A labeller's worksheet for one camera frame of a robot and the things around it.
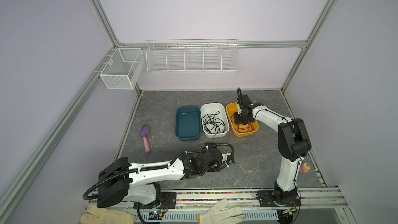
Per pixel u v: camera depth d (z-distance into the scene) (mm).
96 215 695
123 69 995
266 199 737
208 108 1052
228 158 654
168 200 739
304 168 789
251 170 825
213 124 991
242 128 988
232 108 1040
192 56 983
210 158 565
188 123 1000
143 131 964
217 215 698
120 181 404
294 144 515
